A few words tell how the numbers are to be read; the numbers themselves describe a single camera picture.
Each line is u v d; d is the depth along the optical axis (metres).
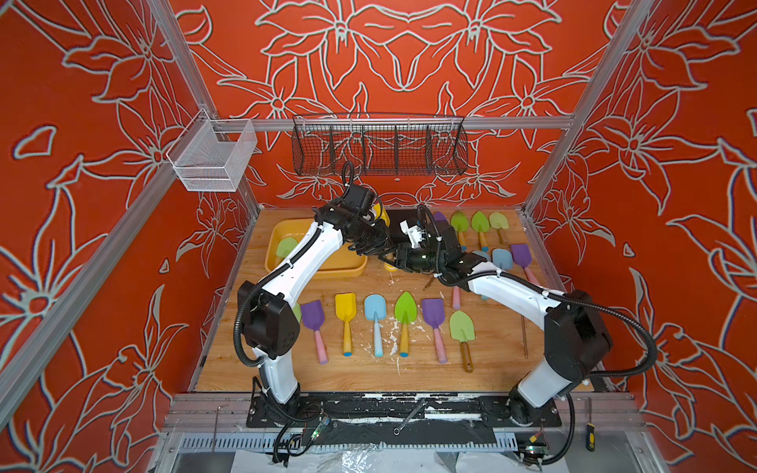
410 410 0.74
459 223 1.14
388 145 0.97
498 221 1.15
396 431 0.70
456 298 0.91
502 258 1.03
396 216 0.83
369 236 0.70
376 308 0.90
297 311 0.90
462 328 0.88
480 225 1.14
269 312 0.45
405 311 0.91
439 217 1.19
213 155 0.94
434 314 0.90
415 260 0.72
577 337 0.45
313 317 0.90
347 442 0.70
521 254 1.06
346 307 0.91
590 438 0.69
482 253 1.04
